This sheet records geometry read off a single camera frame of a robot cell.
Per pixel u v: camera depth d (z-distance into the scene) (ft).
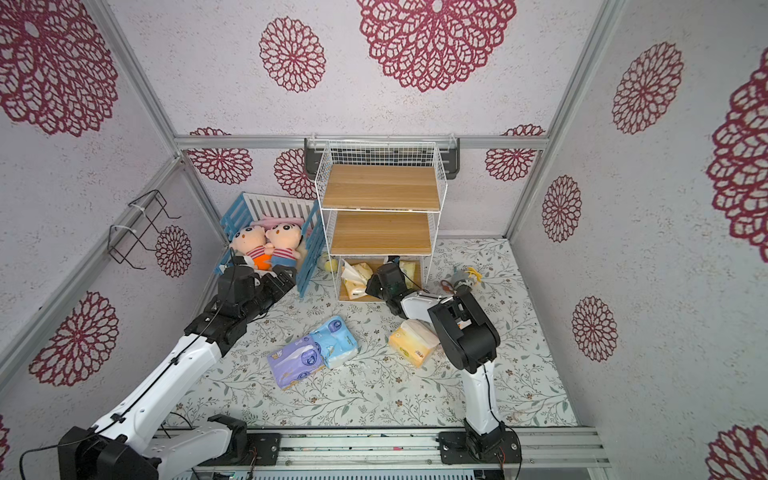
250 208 3.69
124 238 2.40
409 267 3.37
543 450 2.48
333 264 3.48
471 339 1.76
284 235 3.28
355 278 3.28
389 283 2.62
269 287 2.25
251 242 3.36
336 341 2.92
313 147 3.03
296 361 2.73
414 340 2.87
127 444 1.29
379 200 2.45
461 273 3.31
